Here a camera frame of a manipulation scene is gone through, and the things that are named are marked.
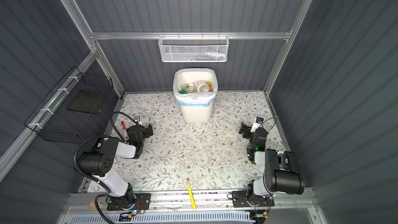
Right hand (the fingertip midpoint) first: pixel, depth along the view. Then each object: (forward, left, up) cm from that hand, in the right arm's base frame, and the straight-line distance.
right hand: (252, 125), depth 91 cm
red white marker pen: (+4, +82, -6) cm, 82 cm away
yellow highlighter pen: (-35, +35, -8) cm, 50 cm away
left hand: (+2, +69, -3) cm, 69 cm away
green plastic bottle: (+11, +40, +18) cm, 45 cm away
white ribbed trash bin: (+3, +32, +14) cm, 35 cm away
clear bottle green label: (+11, +40, +18) cm, 45 cm away
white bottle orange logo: (+11, +30, +21) cm, 38 cm away
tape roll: (-40, +83, -8) cm, 92 cm away
